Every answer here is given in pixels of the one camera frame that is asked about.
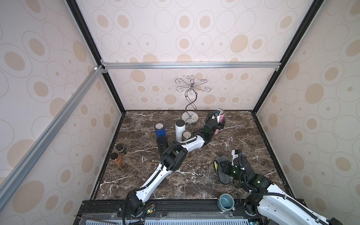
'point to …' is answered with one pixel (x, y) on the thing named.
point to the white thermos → (180, 128)
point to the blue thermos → (160, 131)
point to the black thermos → (162, 143)
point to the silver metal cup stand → (191, 116)
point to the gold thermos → (186, 135)
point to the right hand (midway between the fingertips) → (224, 163)
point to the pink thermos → (221, 117)
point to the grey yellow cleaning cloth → (224, 178)
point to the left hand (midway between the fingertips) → (224, 113)
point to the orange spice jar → (118, 159)
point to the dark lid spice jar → (120, 148)
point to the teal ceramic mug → (226, 202)
